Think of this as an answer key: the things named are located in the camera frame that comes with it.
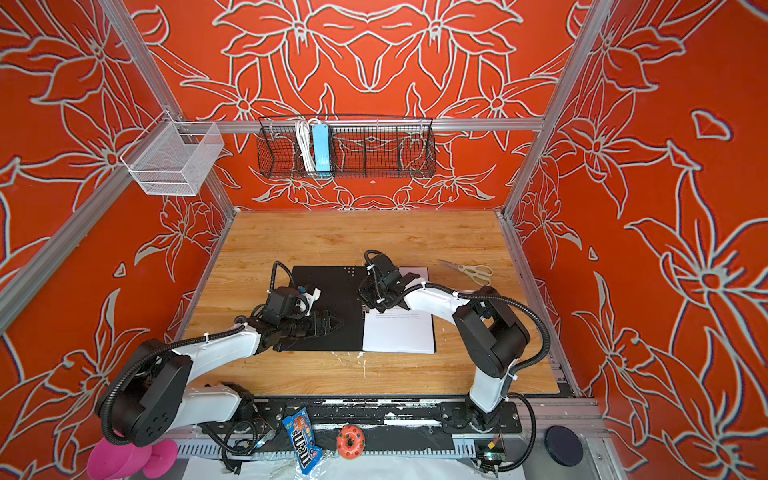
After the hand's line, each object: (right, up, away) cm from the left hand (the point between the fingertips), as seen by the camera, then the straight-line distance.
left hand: (334, 324), depth 85 cm
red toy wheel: (+6, -23, -17) cm, 29 cm away
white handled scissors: (+48, +13, +15) cm, 52 cm away
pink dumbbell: (-42, -21, -25) cm, 53 cm away
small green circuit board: (+41, -26, -17) cm, 51 cm away
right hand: (+4, +8, +2) cm, 9 cm away
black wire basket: (+7, +56, +12) cm, 57 cm away
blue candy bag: (-3, -24, -19) cm, 31 cm away
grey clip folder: (+1, +11, -4) cm, 12 cm away
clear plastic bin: (-52, +51, +7) cm, 73 cm away
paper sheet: (+19, -3, +3) cm, 20 cm away
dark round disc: (+57, -24, -17) cm, 64 cm away
